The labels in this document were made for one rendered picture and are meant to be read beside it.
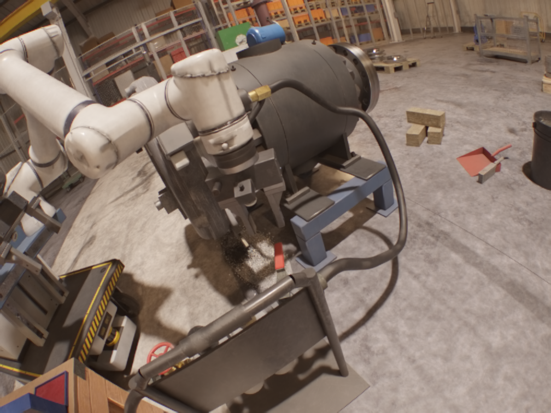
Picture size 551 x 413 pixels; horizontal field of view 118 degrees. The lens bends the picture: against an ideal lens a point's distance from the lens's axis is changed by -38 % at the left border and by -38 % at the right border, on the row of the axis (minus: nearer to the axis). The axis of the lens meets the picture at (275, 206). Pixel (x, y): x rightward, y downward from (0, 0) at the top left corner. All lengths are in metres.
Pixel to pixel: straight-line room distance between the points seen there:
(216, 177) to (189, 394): 0.43
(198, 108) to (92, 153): 0.17
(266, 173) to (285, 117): 0.57
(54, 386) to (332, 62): 1.48
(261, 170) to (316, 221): 0.64
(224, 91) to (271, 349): 0.48
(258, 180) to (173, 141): 0.31
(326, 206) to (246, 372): 0.72
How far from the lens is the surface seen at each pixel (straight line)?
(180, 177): 0.81
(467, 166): 1.80
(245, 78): 1.03
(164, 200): 1.20
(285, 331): 0.54
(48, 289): 1.46
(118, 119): 0.42
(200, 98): 0.41
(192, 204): 0.85
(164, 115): 0.47
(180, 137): 0.70
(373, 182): 1.24
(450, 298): 1.07
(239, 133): 0.42
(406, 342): 0.97
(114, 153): 0.41
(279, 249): 0.61
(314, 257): 1.16
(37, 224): 1.27
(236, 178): 0.47
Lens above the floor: 0.88
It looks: 32 degrees down
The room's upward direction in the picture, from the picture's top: 21 degrees counter-clockwise
